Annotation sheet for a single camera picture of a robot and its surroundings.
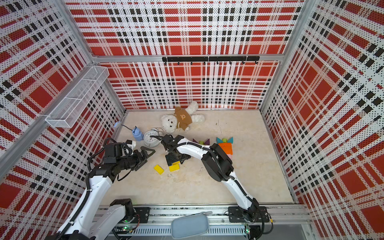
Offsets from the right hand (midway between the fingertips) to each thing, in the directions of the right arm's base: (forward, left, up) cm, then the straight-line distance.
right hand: (180, 159), depth 92 cm
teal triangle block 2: (+14, -34, -1) cm, 37 cm away
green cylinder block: (+15, -29, -1) cm, 33 cm away
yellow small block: (-5, +13, -1) cm, 14 cm away
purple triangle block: (+12, -18, +1) cm, 21 cm away
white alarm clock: (+12, +20, +2) cm, 23 cm away
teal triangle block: (+14, -26, 0) cm, 29 cm away
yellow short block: (-5, +3, +1) cm, 6 cm away
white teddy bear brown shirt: (+29, +1, +6) cm, 30 cm away
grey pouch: (-34, -8, +2) cm, 35 cm away
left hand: (-4, +12, +15) cm, 20 cm away
